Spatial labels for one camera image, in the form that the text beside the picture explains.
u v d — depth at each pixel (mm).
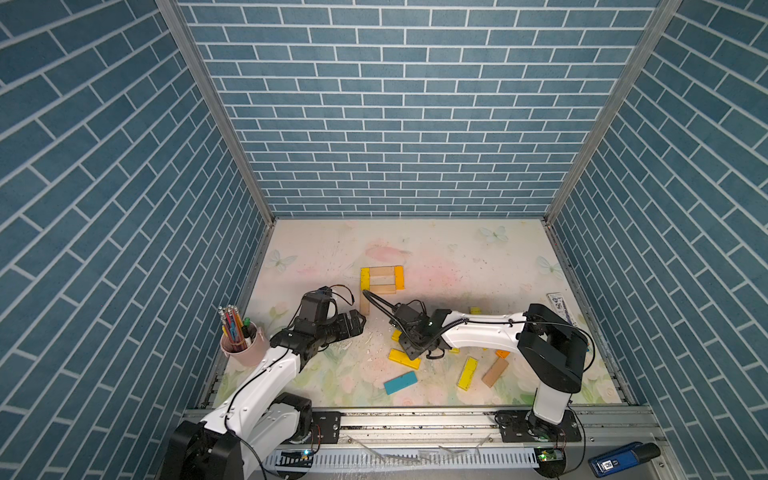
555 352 468
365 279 1019
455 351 864
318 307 645
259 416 483
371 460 702
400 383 806
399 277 1036
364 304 714
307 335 637
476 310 940
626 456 672
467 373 824
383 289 1001
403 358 808
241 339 788
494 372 826
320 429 726
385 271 1050
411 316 692
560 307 959
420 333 670
